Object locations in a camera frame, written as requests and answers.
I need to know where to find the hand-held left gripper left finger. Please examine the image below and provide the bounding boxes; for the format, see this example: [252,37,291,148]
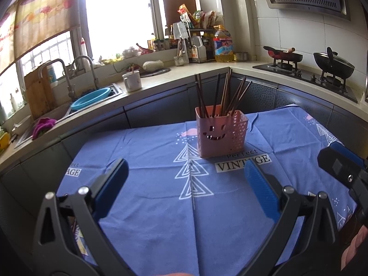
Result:
[32,158,134,276]

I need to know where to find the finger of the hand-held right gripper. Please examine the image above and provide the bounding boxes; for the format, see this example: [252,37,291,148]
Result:
[331,141,368,169]
[318,148,361,189]

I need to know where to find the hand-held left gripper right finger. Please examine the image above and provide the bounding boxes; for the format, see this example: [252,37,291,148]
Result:
[239,159,341,276]

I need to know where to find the pink plastic chopstick holder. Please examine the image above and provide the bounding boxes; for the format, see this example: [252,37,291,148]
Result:
[195,106,249,158]

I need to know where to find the bundle of wooden chopsticks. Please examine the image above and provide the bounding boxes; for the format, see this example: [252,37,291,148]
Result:
[194,68,252,118]

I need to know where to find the person's right hand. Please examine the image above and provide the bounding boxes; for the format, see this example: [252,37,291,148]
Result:
[341,226,368,271]

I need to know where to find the blue printed tablecloth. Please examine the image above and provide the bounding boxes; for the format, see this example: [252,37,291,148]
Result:
[56,103,360,276]

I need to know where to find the black gas stove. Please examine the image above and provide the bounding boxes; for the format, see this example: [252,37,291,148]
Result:
[253,60,358,104]

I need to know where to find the stainless steel sink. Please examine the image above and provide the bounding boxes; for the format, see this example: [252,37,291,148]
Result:
[14,82,127,147]

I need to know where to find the black wok with lid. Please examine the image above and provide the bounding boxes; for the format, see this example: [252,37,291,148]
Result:
[313,47,355,77]

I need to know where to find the grey kitchen cabinets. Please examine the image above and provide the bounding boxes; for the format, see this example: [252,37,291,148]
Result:
[0,66,368,236]

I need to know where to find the blue plastic basin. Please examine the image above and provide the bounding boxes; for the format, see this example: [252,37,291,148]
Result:
[70,88,111,111]

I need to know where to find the magenta cloth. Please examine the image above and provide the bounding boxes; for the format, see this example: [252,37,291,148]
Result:
[32,117,58,140]

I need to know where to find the tall steel faucet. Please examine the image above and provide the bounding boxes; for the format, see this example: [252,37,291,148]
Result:
[38,59,76,101]

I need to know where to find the white mug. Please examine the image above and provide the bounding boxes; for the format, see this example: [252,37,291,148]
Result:
[122,70,143,92]

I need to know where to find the curved steel faucet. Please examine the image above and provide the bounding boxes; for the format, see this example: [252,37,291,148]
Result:
[70,56,99,90]

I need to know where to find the red frying pan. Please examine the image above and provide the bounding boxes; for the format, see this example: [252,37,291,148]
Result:
[263,46,304,62]

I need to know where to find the wooden cutting board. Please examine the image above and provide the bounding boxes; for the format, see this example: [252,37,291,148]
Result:
[24,68,56,120]

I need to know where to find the white blue labelled container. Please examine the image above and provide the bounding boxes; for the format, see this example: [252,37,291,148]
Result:
[46,65,58,85]

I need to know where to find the white dough lump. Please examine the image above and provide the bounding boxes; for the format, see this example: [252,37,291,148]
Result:
[143,60,164,72]

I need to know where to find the white plastic bag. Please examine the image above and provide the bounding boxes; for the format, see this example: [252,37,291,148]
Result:
[122,46,141,58]

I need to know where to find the yellow cooking oil bottle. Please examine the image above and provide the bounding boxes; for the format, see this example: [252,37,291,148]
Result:
[213,26,234,63]

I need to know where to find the row of seasoning bottles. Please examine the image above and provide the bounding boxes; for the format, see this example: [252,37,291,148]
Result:
[147,34,179,52]

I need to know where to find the white plastic jug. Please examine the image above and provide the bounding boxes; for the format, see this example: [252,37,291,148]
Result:
[190,34,207,63]

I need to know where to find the pile of snack packets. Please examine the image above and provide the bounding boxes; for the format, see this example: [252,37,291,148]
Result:
[177,4,223,29]

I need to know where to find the patterned window blind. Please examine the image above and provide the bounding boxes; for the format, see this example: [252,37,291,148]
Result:
[0,0,79,72]

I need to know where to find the brown cardboard sheet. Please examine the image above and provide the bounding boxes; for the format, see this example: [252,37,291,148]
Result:
[160,0,199,35]

